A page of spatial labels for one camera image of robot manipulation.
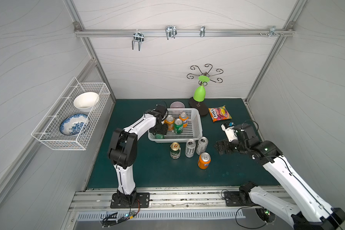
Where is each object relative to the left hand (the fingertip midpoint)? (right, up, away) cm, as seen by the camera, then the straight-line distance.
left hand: (160, 131), depth 93 cm
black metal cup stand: (+30, +17, +21) cm, 41 cm away
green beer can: (+10, -10, -12) cm, 18 cm away
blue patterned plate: (-38, +7, -28) cm, 48 cm away
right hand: (+35, -3, -19) cm, 40 cm away
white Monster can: (+18, -8, -13) cm, 24 cm away
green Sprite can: (+12, +3, 0) cm, 12 cm away
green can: (-1, -3, -3) cm, 4 cm away
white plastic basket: (+23, -1, +8) cm, 24 cm away
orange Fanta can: (+26, -14, -16) cm, 33 cm away
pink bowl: (+11, +19, +18) cm, 28 cm away
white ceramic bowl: (-39, +18, -18) cm, 47 cm away
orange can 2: (+16, +9, +2) cm, 19 cm away
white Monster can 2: (+25, -6, -13) cm, 29 cm away
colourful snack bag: (+44, +12, +15) cm, 47 cm away
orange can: (+6, +7, +1) cm, 9 cm away
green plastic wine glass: (+26, +25, +2) cm, 36 cm away
